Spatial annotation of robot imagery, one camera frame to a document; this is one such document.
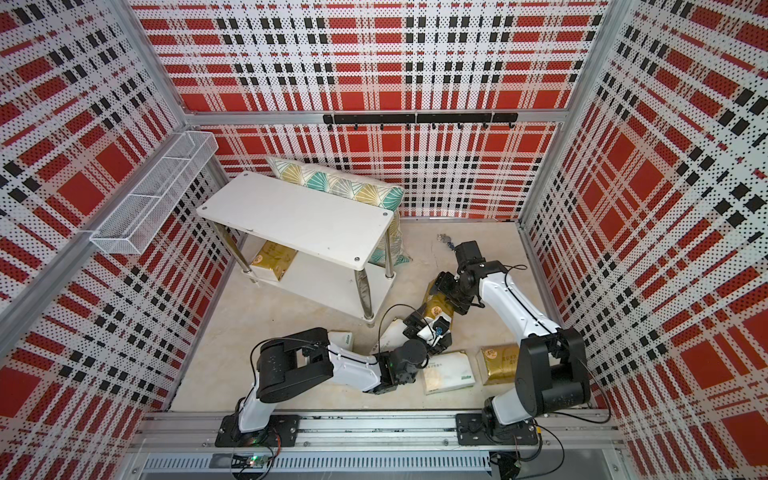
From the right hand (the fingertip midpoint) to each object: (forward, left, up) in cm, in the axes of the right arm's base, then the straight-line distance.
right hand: (441, 296), depth 85 cm
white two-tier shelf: (0, +28, +22) cm, 36 cm away
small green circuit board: (-38, +48, -10) cm, 62 cm away
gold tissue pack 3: (-18, -15, -5) cm, 24 cm away
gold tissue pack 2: (-5, +2, +4) cm, 7 cm away
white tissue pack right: (-19, -1, -7) cm, 20 cm away
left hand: (-4, +1, -1) cm, 4 cm away
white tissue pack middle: (-9, +14, -6) cm, 18 cm away
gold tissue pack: (+14, +52, +1) cm, 54 cm away
